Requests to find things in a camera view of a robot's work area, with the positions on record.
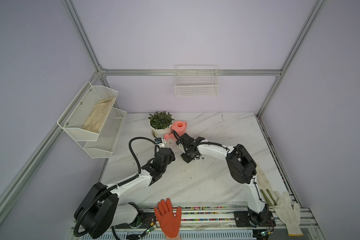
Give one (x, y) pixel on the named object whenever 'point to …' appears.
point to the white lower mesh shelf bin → (103, 147)
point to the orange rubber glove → (170, 224)
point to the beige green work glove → (265, 186)
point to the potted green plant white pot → (160, 124)
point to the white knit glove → (289, 214)
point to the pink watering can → (180, 127)
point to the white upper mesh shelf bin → (79, 112)
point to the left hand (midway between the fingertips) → (169, 149)
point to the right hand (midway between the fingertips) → (185, 157)
